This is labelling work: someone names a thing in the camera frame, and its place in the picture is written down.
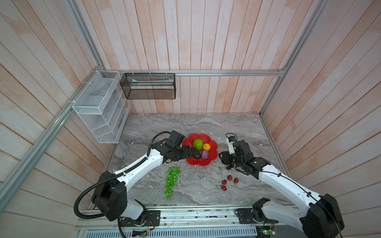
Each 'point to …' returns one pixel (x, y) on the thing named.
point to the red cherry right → (236, 180)
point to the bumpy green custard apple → (198, 144)
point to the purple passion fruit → (205, 154)
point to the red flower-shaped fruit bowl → (206, 139)
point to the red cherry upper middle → (229, 177)
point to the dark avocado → (195, 153)
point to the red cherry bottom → (223, 188)
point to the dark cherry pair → (228, 167)
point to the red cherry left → (224, 182)
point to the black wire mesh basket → (149, 86)
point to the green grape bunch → (172, 174)
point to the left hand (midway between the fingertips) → (187, 156)
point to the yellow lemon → (206, 147)
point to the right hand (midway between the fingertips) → (222, 153)
